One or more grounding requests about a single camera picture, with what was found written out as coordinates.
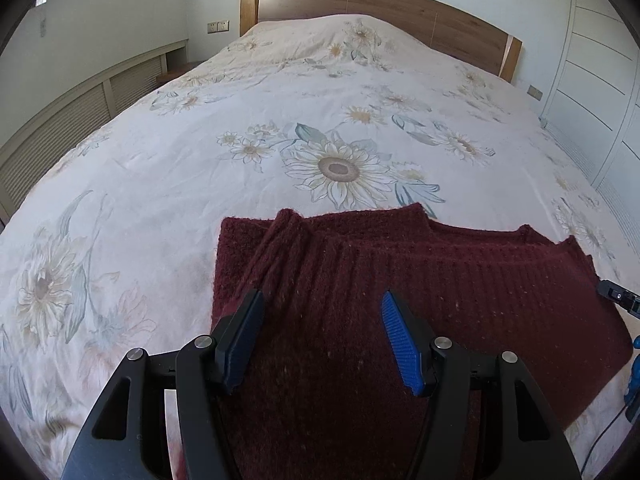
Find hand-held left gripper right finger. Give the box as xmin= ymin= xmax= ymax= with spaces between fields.
xmin=381 ymin=290 xmax=583 ymax=480

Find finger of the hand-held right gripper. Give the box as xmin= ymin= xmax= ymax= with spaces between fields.
xmin=598 ymin=280 xmax=640 ymax=318

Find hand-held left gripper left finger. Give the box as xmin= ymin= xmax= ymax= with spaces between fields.
xmin=60 ymin=287 xmax=266 ymax=480

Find dark red knit sweater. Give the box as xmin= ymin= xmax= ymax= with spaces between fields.
xmin=210 ymin=202 xmax=633 ymax=480

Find bed with floral duvet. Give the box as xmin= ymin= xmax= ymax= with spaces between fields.
xmin=0 ymin=13 xmax=640 ymax=480

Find white wardrobe doors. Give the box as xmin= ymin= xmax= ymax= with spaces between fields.
xmin=539 ymin=0 xmax=640 ymax=241

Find wooden nightstand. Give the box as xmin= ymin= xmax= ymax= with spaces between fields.
xmin=156 ymin=61 xmax=203 ymax=88

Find wooden headboard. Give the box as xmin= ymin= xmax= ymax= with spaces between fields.
xmin=239 ymin=0 xmax=523 ymax=83

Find black cable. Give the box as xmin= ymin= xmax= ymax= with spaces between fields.
xmin=582 ymin=402 xmax=631 ymax=480

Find low slatted wall cabinet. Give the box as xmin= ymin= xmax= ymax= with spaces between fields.
xmin=0 ymin=40 xmax=188 ymax=226

